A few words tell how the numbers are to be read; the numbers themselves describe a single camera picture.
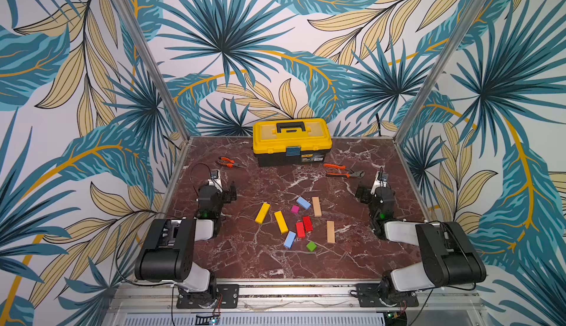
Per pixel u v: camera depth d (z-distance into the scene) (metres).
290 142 0.98
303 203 0.95
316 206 0.94
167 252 0.45
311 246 0.84
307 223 0.89
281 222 0.90
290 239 0.86
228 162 1.07
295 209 0.94
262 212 0.92
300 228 0.88
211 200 0.69
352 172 1.06
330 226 0.88
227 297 0.73
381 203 0.69
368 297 0.73
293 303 0.73
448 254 0.45
